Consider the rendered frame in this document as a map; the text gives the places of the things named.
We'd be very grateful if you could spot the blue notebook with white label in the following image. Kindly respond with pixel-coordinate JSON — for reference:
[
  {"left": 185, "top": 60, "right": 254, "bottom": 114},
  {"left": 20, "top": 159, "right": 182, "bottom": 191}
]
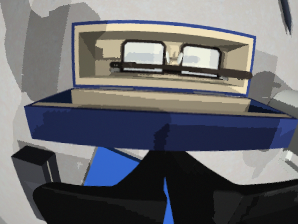
[{"left": 84, "top": 147, "right": 174, "bottom": 224}]

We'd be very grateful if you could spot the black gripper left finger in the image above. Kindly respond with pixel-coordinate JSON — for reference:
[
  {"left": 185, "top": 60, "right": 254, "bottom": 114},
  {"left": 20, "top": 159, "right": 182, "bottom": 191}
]
[{"left": 33, "top": 150, "right": 167, "bottom": 224}]

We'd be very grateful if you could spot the white mug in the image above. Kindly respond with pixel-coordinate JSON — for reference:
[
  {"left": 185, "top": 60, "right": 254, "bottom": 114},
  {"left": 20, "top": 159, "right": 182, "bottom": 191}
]
[{"left": 269, "top": 89, "right": 298, "bottom": 179}]

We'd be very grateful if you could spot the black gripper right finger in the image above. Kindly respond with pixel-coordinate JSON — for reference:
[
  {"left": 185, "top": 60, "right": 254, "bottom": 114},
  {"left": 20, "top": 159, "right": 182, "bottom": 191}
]
[{"left": 165, "top": 151, "right": 298, "bottom": 224}]

